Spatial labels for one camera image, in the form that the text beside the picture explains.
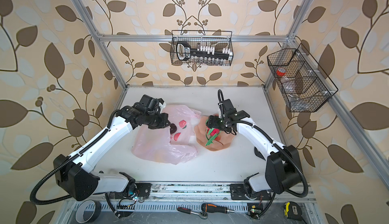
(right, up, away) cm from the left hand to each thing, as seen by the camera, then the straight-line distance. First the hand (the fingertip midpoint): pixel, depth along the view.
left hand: (169, 121), depth 77 cm
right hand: (+24, -3, +8) cm, 25 cm away
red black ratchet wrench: (+18, -40, -10) cm, 45 cm away
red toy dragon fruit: (+22, -8, +4) cm, 24 cm away
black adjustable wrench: (+49, -20, +8) cm, 54 cm away
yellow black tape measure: (+58, -38, -10) cm, 70 cm away
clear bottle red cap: (+60, +26, +4) cm, 65 cm away
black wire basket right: (+68, +18, -3) cm, 70 cm away
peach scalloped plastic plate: (+16, -9, +16) cm, 25 cm away
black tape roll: (-37, -41, -7) cm, 55 cm away
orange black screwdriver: (+23, -38, -9) cm, 45 cm away
